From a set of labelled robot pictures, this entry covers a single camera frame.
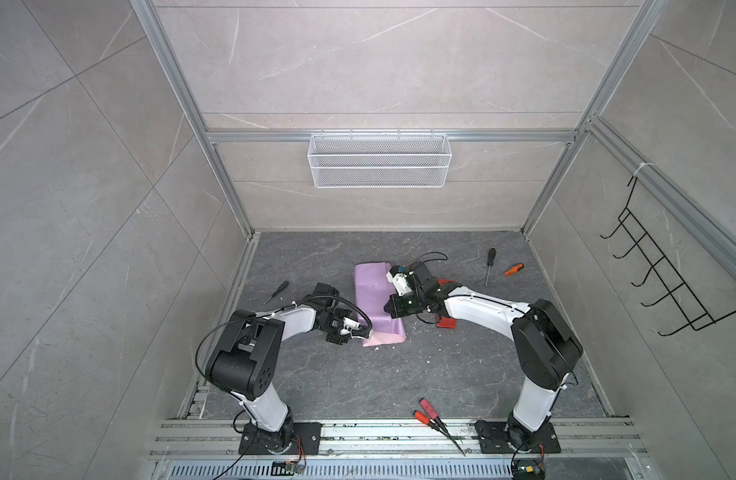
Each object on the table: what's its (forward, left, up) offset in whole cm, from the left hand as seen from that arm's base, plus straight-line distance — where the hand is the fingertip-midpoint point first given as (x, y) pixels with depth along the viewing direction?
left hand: (356, 319), depth 94 cm
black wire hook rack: (-12, -70, +33) cm, 78 cm away
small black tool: (+14, +27, -2) cm, 30 cm away
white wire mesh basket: (+45, -9, +28) cm, 54 cm away
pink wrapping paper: (+8, -6, +5) cm, 11 cm away
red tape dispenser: (-2, -28, +1) cm, 28 cm away
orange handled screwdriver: (+18, -58, 0) cm, 61 cm away
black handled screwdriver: (+23, -51, -1) cm, 56 cm away
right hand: (+1, -9, +6) cm, 11 cm away
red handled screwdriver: (-29, -17, 0) cm, 33 cm away
